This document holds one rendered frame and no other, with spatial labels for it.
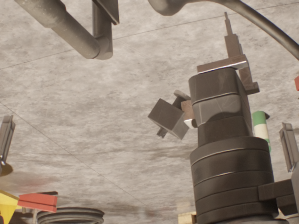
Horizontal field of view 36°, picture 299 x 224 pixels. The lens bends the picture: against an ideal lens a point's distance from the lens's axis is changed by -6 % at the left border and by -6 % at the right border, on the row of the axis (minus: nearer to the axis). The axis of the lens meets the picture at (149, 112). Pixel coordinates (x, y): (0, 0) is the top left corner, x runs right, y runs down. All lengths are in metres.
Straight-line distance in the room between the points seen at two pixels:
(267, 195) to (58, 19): 0.26
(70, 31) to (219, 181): 0.22
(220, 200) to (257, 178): 0.04
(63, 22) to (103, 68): 1.27
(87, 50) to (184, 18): 1.01
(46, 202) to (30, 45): 1.92
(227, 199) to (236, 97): 0.09
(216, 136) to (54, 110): 1.68
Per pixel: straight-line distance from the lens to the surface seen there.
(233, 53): 0.45
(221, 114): 0.43
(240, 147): 0.41
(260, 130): 2.29
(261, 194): 0.40
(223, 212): 0.40
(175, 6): 0.71
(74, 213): 3.90
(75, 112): 2.11
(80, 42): 0.53
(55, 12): 0.48
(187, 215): 4.50
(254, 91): 0.50
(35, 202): 3.42
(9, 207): 3.72
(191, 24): 1.56
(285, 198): 0.40
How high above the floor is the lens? 0.85
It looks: 23 degrees down
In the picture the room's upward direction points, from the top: 174 degrees clockwise
